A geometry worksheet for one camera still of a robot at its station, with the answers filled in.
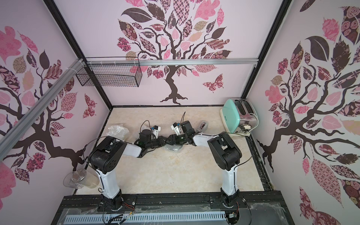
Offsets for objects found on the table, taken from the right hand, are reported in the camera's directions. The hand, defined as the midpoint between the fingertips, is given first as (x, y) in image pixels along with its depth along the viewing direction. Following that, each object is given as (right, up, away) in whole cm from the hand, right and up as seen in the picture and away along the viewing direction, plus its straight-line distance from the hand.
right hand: (169, 140), depth 92 cm
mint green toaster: (+47, +16, -2) cm, 50 cm away
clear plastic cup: (-45, -19, -14) cm, 51 cm away
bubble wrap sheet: (-35, +6, +3) cm, 35 cm away
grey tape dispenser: (+25, +9, +11) cm, 28 cm away
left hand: (+1, -1, +3) cm, 3 cm away
